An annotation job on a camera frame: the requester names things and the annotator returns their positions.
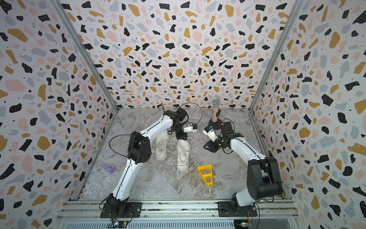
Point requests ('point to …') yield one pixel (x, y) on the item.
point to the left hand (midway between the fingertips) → (187, 137)
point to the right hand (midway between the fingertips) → (207, 145)
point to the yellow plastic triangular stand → (204, 176)
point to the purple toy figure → (111, 169)
